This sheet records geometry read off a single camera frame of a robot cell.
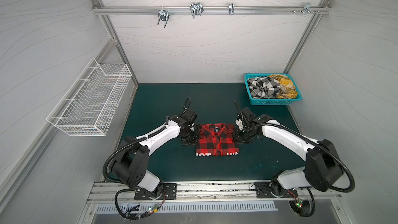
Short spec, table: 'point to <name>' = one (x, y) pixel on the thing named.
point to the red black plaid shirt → (217, 140)
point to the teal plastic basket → (273, 101)
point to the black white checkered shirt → (264, 87)
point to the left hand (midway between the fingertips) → (202, 139)
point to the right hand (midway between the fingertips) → (236, 136)
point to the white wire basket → (89, 106)
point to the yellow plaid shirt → (287, 89)
